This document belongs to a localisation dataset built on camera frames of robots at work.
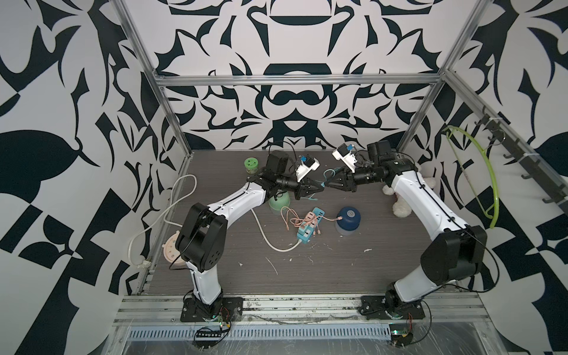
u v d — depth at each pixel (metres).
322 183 0.76
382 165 0.63
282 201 0.91
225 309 0.73
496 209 0.66
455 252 0.44
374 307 0.74
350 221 0.85
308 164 0.71
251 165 1.08
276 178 0.69
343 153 0.69
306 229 0.87
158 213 0.97
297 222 0.89
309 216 0.88
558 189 0.51
